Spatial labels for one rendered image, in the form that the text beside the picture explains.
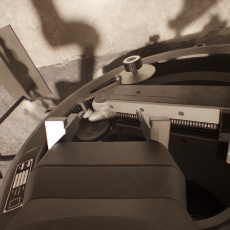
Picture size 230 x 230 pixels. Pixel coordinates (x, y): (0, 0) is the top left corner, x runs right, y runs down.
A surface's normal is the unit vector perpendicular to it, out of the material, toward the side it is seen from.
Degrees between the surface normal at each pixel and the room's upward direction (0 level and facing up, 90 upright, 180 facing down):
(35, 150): 90
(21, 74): 0
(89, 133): 90
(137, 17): 0
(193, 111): 25
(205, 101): 90
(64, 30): 0
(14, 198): 90
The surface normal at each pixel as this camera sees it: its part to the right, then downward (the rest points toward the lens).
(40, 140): -0.32, -0.75
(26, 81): -0.11, 0.63
